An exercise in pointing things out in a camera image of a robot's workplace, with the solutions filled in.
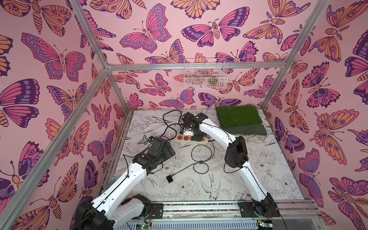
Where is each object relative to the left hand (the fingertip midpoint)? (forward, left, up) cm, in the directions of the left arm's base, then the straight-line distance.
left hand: (169, 151), depth 82 cm
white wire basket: (+46, -22, +21) cm, 55 cm away
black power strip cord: (+28, 0, -13) cm, 31 cm away
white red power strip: (+14, -11, -9) cm, 20 cm away
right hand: (+16, -18, -6) cm, 25 cm away
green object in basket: (+42, -27, +18) cm, 53 cm away
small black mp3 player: (-11, +1, -13) cm, 17 cm away
